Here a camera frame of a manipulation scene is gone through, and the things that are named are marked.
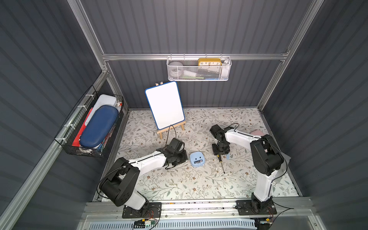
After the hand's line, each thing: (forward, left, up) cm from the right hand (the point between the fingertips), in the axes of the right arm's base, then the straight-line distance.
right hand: (220, 152), depth 94 cm
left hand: (-7, +21, +4) cm, 23 cm away
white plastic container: (+14, +69, +34) cm, 78 cm away
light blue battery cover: (-3, -5, -1) cm, 6 cm away
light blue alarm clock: (-6, +16, +3) cm, 17 cm away
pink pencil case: (+16, -29, 0) cm, 33 cm away
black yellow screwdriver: (-6, +1, 0) cm, 6 cm away
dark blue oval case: (-3, +63, +33) cm, 72 cm away
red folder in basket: (-11, +72, +31) cm, 80 cm away
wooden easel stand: (+11, +40, +8) cm, 43 cm away
